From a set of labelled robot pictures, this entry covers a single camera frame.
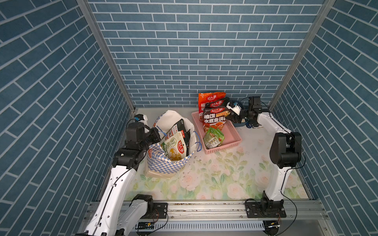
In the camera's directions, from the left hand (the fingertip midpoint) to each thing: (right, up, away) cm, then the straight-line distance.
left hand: (163, 129), depth 73 cm
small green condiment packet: (+28, -7, +23) cm, 37 cm away
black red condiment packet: (+29, +8, +21) cm, 36 cm away
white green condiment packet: (+5, -11, +10) cm, 15 cm away
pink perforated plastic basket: (+42, -7, +29) cm, 51 cm away
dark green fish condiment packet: (+8, 0, +12) cm, 14 cm away
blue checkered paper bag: (-1, -17, -3) cm, 17 cm away
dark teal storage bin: (+50, +3, +31) cm, 59 cm away
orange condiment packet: (+24, +19, +22) cm, 38 cm away
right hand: (+39, +9, +23) cm, 46 cm away
